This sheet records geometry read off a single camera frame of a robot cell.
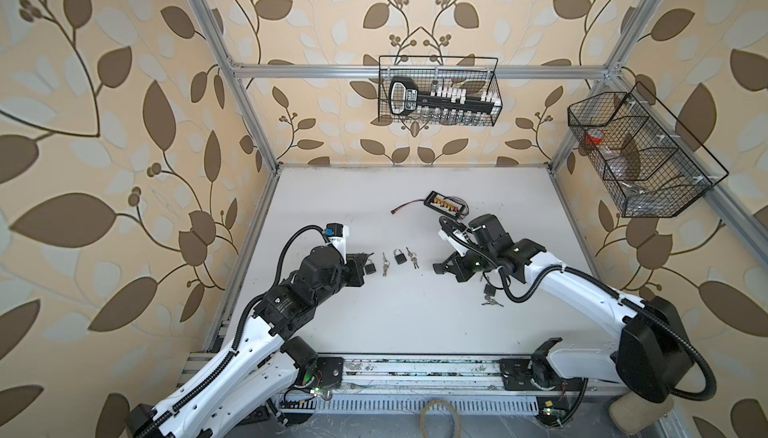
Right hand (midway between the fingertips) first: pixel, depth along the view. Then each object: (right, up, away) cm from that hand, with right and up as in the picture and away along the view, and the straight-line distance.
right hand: (445, 267), depth 81 cm
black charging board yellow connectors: (+6, +16, +25) cm, 31 cm away
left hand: (-19, +5, -8) cm, 22 cm away
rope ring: (0, -31, -13) cm, 33 cm away
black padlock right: (+15, -9, +8) cm, 19 cm away
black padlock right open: (-22, -3, +13) cm, 25 cm away
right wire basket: (+50, +28, -8) cm, 57 cm away
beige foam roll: (+40, -30, -14) cm, 52 cm away
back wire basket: (+12, +54, +14) cm, 57 cm away
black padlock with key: (-12, -1, +15) cm, 19 cm away
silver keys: (-8, -1, +15) cm, 17 cm away
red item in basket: (+45, +37, +6) cm, 59 cm away
